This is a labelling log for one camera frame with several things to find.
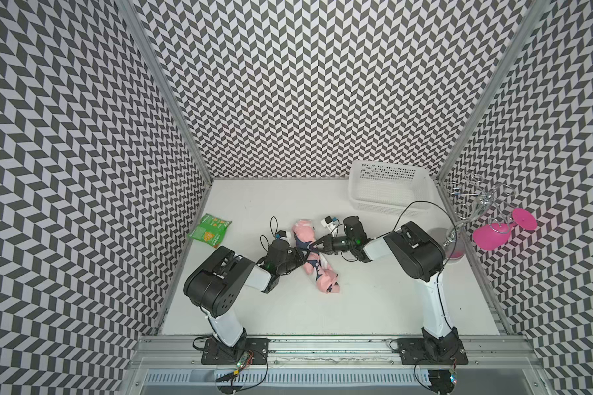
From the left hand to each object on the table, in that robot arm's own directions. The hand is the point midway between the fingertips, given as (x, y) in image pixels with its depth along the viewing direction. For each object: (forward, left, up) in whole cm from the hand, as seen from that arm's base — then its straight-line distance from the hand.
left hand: (311, 254), depth 93 cm
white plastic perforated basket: (+33, -37, +2) cm, 49 cm away
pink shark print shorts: (-7, -2, +5) cm, 9 cm away
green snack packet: (+10, +41, +1) cm, 42 cm away
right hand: (+1, 0, +1) cm, 1 cm away
